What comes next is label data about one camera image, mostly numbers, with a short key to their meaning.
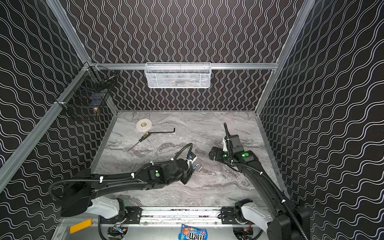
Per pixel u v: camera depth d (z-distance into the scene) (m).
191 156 0.67
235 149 0.60
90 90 0.98
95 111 0.82
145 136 1.03
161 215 0.76
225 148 0.72
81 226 0.71
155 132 1.07
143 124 1.12
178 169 0.57
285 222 0.38
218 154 0.70
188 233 0.69
